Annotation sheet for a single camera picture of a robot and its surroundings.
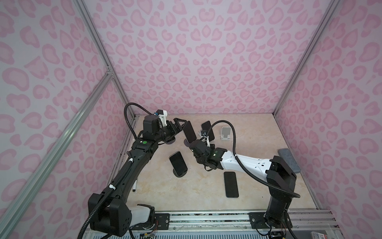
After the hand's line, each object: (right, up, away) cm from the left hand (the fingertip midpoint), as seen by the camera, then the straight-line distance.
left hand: (184, 124), depth 75 cm
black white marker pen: (-29, -36, +8) cm, 47 cm away
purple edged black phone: (+26, -34, +8) cm, 43 cm away
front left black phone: (-4, -21, +5) cm, 22 cm away
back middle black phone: (+1, -5, +21) cm, 21 cm away
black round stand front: (-5, -29, +9) cm, 31 cm away
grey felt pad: (+63, -19, +18) cm, 68 cm away
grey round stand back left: (-11, -12, +26) cm, 30 cm away
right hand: (+9, -13, +11) cm, 19 cm away
